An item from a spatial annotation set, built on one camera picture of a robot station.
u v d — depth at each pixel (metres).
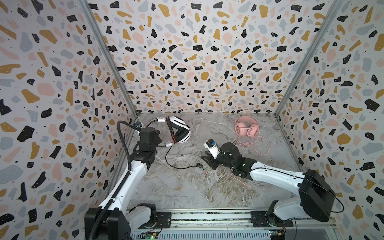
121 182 0.45
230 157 0.62
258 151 1.00
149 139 0.59
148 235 0.70
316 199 0.42
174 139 0.78
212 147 0.69
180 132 0.83
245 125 1.03
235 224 0.73
